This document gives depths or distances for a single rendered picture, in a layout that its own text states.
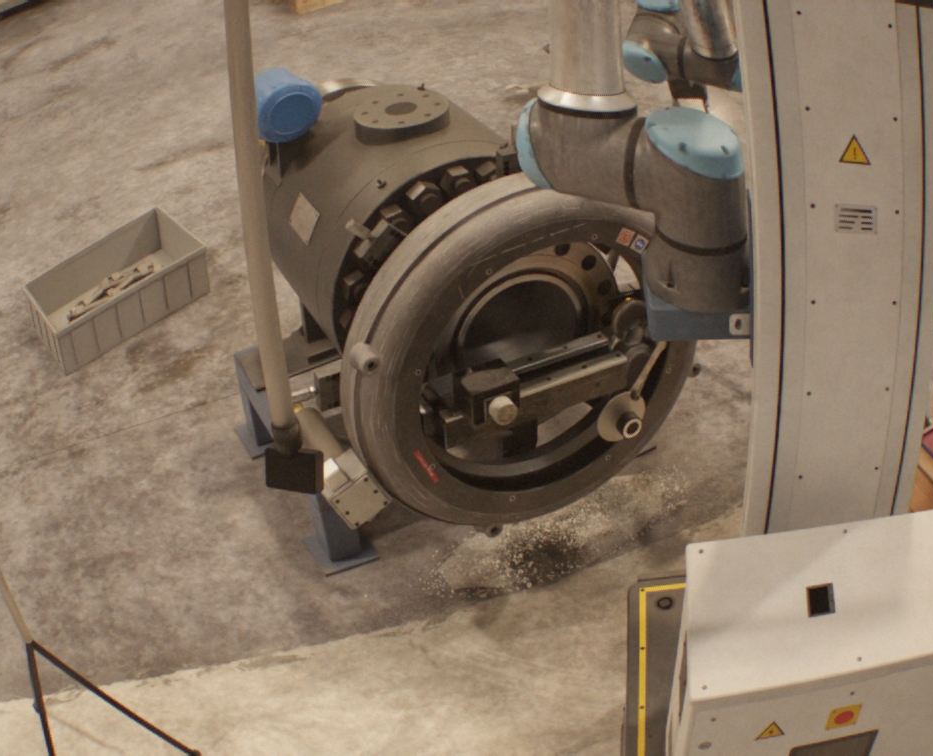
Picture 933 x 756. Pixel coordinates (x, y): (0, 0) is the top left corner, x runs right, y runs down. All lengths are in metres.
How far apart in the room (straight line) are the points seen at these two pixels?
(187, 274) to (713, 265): 2.48
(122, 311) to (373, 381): 1.66
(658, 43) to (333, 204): 1.03
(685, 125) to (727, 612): 0.70
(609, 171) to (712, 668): 0.72
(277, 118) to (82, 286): 1.59
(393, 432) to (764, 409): 0.90
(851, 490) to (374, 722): 1.25
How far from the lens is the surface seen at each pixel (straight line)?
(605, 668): 3.08
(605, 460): 3.07
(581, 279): 2.96
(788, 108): 1.84
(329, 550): 3.35
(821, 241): 1.96
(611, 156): 2.05
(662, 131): 2.01
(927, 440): 2.94
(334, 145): 3.21
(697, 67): 2.30
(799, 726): 2.03
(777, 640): 1.98
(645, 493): 3.49
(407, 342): 2.67
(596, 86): 2.05
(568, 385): 2.87
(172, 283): 4.29
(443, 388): 2.83
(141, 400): 4.01
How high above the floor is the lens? 2.31
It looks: 37 degrees down
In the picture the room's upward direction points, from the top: 6 degrees counter-clockwise
